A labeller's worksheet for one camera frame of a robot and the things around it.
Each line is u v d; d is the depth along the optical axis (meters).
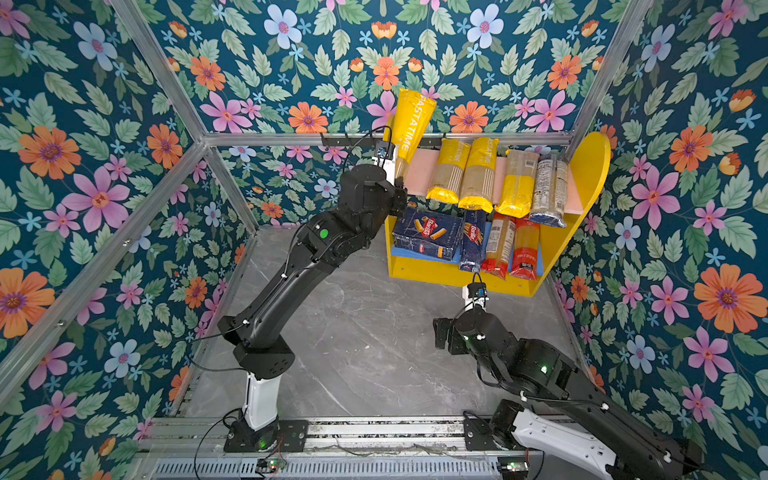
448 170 0.74
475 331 0.46
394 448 0.73
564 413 0.47
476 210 0.69
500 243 0.92
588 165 0.75
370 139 0.90
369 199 0.46
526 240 0.94
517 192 0.68
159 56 0.75
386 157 0.51
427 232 0.91
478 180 0.72
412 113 0.60
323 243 0.45
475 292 0.57
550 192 0.69
